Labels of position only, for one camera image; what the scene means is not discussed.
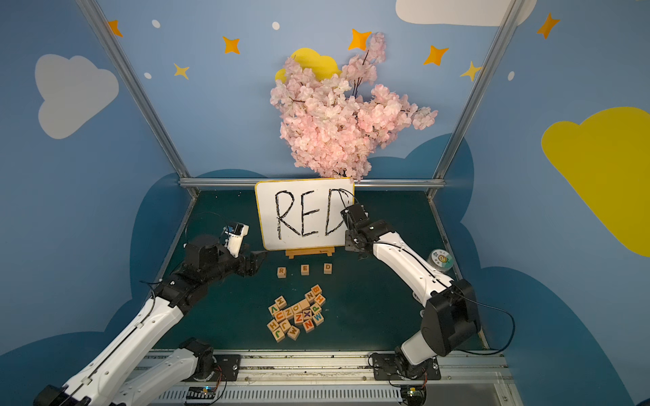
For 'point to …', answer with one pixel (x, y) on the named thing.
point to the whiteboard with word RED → (304, 213)
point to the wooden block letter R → (281, 272)
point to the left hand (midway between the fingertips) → (257, 245)
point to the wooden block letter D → (327, 268)
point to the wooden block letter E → (305, 270)
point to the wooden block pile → (287, 317)
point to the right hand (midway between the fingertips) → (362, 238)
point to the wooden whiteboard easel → (291, 253)
